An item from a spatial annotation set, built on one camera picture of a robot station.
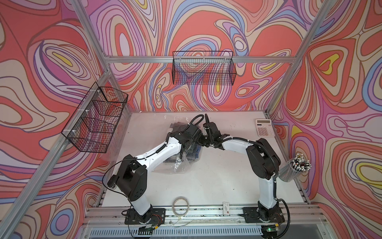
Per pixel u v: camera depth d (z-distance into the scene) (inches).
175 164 33.1
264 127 42.5
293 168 29.1
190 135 25.9
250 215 28.9
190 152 30.1
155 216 28.6
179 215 28.9
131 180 17.3
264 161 21.1
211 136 30.1
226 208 29.5
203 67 37.9
